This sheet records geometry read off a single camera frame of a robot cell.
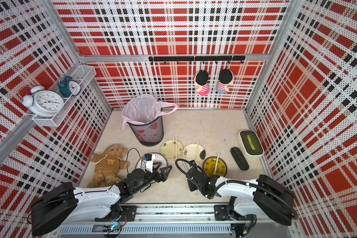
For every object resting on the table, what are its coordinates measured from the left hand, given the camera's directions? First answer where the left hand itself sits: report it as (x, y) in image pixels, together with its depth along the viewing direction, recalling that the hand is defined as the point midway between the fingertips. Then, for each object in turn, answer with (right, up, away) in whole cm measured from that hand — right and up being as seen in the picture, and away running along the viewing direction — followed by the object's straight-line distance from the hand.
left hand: (168, 164), depth 81 cm
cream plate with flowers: (-3, +6, +15) cm, 16 cm away
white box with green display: (+51, +10, +12) cm, 53 cm away
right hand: (+14, -10, +4) cm, 17 cm away
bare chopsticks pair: (+17, +5, +14) cm, 23 cm away
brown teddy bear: (-35, 0, +2) cm, 36 cm away
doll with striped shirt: (+36, +53, +13) cm, 65 cm away
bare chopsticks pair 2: (+1, +6, +14) cm, 16 cm away
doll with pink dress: (+19, +51, +12) cm, 56 cm away
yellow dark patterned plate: (+24, -3, +9) cm, 26 cm away
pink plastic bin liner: (-18, +33, +12) cm, 39 cm away
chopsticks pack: (+9, +1, -6) cm, 11 cm away
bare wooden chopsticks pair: (+28, -3, +7) cm, 29 cm away
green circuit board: (-25, -27, -12) cm, 38 cm away
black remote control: (+43, +1, +7) cm, 44 cm away
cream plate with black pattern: (+12, +4, +14) cm, 19 cm away
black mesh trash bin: (-13, +17, +7) cm, 22 cm away
